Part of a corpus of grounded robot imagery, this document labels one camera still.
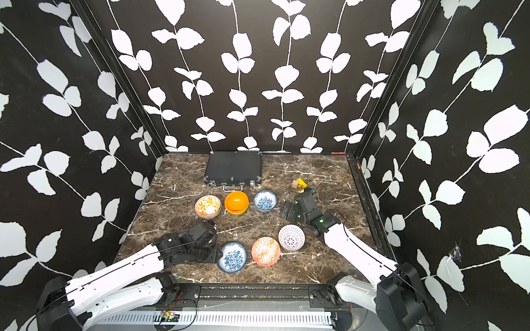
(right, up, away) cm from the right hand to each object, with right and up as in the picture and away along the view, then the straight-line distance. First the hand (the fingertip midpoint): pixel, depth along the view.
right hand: (286, 207), depth 84 cm
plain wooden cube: (+6, +9, +21) cm, 24 cm away
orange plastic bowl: (-23, +1, +12) cm, 26 cm away
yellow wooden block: (+10, +9, +23) cm, 27 cm away
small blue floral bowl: (-9, +1, +16) cm, 19 cm away
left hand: (-26, -16, -6) cm, 31 cm away
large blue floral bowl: (-21, -20, -2) cm, 29 cm away
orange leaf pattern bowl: (-36, -1, +12) cm, 38 cm away
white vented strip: (-13, -36, -14) cm, 41 cm away
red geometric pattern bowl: (-9, -18, 0) cm, 20 cm away
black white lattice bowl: (+2, -14, +4) cm, 14 cm away
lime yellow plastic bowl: (-23, -5, +11) cm, 26 cm away
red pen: (+38, +27, +42) cm, 63 cm away
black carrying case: (-27, +16, +27) cm, 42 cm away
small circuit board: (-42, -35, -14) cm, 57 cm away
